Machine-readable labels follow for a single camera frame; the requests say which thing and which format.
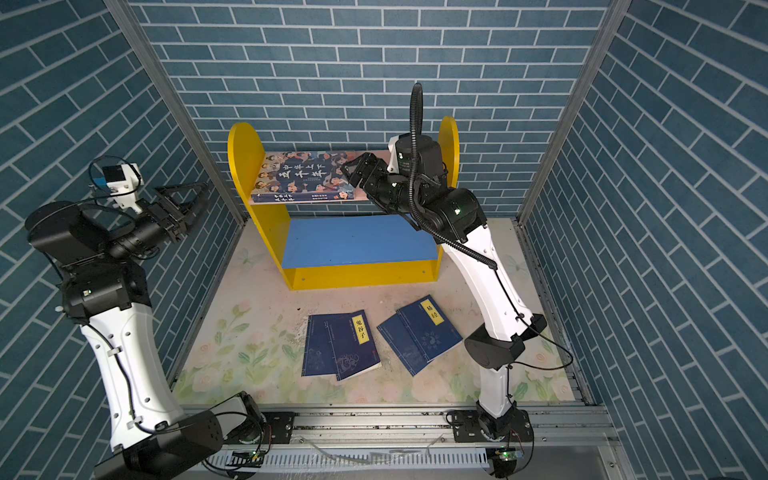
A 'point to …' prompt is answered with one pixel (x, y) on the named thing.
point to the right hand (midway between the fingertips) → (342, 172)
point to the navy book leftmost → (318, 357)
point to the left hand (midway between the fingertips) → (211, 198)
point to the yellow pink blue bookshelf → (322, 223)
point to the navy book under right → (407, 347)
